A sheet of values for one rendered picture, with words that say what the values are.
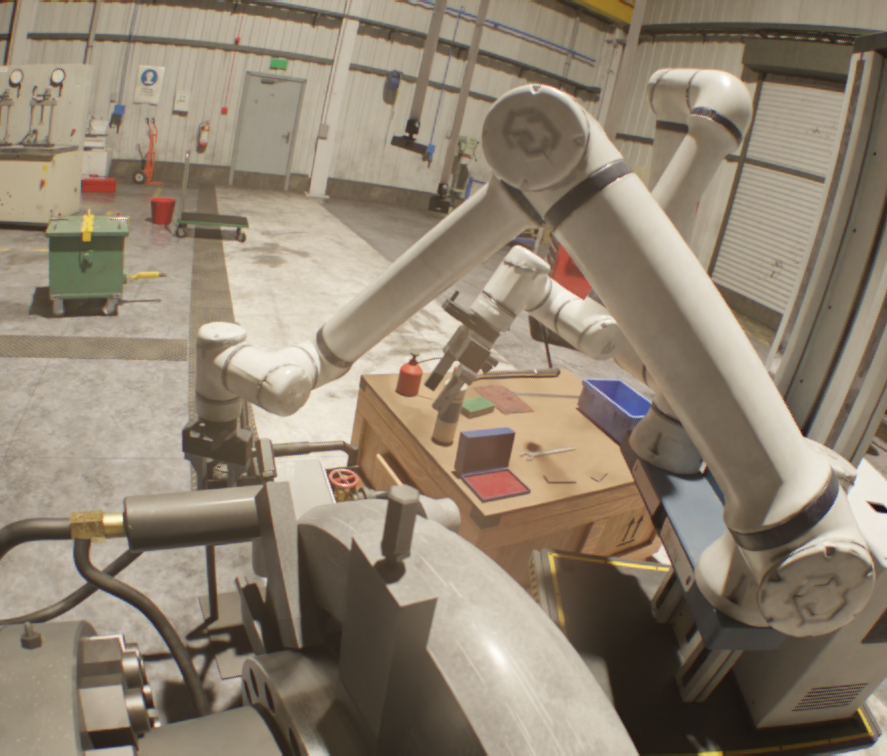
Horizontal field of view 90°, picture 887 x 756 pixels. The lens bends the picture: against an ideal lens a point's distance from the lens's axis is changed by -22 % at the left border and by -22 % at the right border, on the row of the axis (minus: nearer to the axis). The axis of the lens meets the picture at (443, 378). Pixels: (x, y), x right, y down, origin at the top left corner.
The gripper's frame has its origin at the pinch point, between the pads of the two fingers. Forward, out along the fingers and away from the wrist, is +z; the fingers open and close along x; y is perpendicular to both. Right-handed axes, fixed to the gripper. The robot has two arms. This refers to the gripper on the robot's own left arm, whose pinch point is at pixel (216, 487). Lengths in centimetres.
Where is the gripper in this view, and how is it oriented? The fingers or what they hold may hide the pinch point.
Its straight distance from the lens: 115.0
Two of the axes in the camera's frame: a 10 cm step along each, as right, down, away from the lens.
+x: -9.8, -1.8, -1.0
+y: -0.2, -4.0, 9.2
